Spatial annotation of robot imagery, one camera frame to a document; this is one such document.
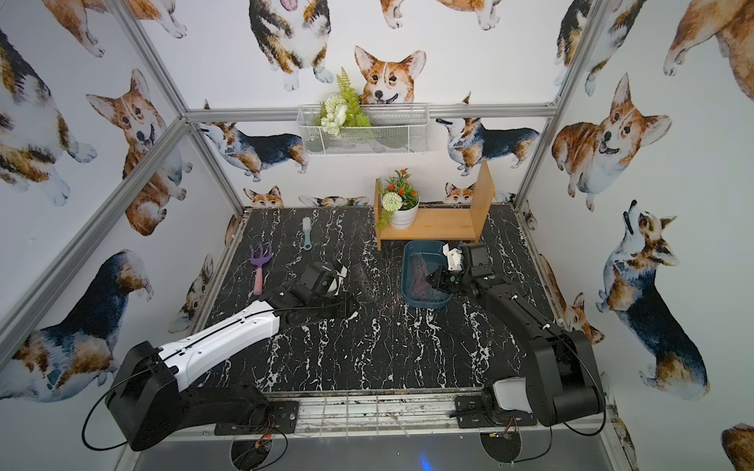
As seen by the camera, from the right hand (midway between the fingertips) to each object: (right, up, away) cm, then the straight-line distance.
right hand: (434, 270), depth 86 cm
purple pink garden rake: (-61, +1, +19) cm, 64 cm away
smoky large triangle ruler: (-4, -6, +4) cm, 8 cm away
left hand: (-23, -7, -4) cm, 24 cm away
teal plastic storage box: (+2, +4, +20) cm, 21 cm away
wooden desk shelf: (+6, +15, +20) cm, 25 cm away
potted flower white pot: (-10, +21, +7) cm, 24 cm away
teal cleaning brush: (-47, +13, +29) cm, 57 cm away
